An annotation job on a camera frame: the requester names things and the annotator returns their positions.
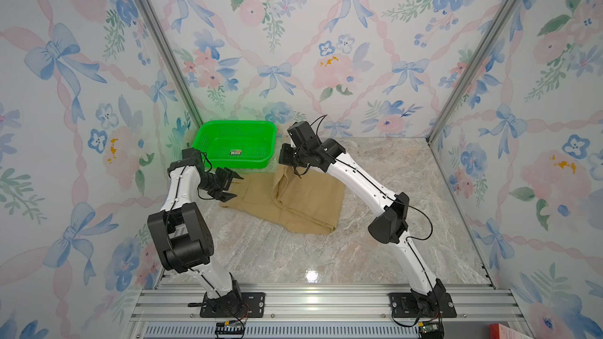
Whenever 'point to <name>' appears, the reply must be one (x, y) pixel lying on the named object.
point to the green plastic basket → (236, 143)
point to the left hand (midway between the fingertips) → (243, 182)
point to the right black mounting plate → (403, 305)
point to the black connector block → (229, 327)
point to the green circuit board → (431, 331)
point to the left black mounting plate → (233, 305)
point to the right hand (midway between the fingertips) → (278, 157)
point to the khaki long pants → (293, 199)
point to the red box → (500, 331)
